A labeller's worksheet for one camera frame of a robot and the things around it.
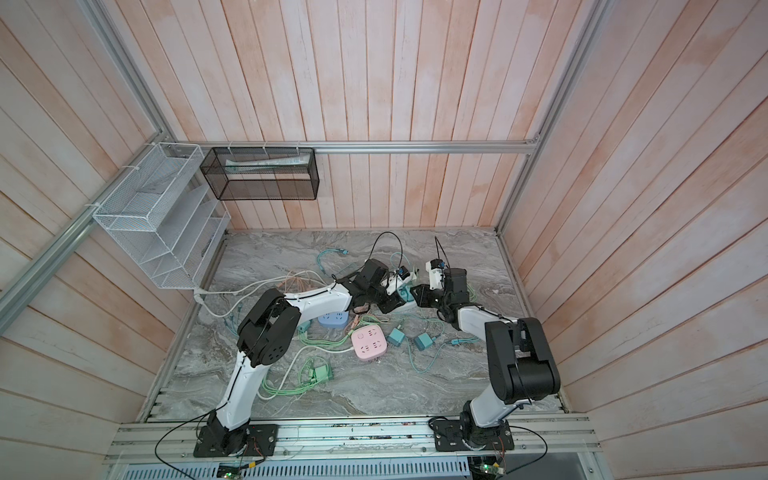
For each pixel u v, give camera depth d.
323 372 0.82
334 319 0.93
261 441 0.73
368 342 0.88
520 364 0.47
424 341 0.89
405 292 0.93
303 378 0.83
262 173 1.04
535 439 0.66
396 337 0.88
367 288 0.78
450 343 0.90
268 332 0.56
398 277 0.85
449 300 0.75
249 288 1.04
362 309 0.84
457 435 0.73
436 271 0.86
